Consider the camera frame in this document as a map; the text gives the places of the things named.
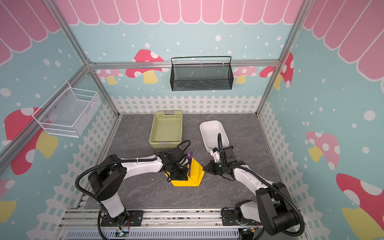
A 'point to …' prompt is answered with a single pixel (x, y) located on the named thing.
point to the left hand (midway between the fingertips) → (187, 182)
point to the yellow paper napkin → (195, 175)
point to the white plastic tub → (210, 130)
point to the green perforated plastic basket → (166, 131)
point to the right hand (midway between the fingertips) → (202, 168)
